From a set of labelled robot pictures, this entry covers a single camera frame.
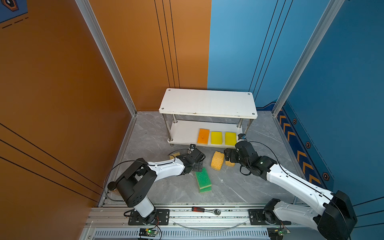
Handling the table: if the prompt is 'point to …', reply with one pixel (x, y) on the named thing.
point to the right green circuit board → (277, 233)
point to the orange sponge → (203, 136)
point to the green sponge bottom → (205, 189)
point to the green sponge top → (203, 179)
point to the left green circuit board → (147, 232)
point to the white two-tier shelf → (186, 111)
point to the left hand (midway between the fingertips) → (194, 162)
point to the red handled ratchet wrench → (216, 211)
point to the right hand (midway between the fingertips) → (229, 151)
